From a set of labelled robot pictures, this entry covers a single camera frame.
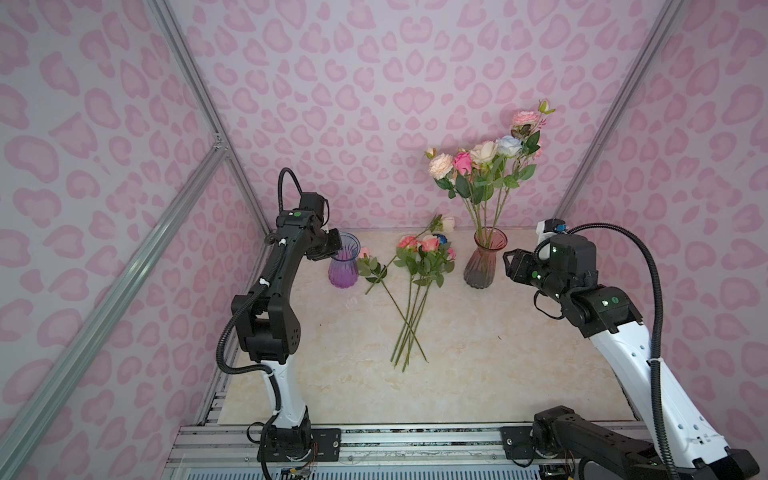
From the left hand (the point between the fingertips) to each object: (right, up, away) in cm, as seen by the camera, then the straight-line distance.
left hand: (338, 246), depth 90 cm
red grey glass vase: (+44, -6, +6) cm, 45 cm away
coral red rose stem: (+22, 0, +21) cm, 30 cm away
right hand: (+45, -3, -20) cm, 49 cm away
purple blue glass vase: (0, -7, +10) cm, 12 cm away
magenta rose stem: (+31, -5, +17) cm, 36 cm away
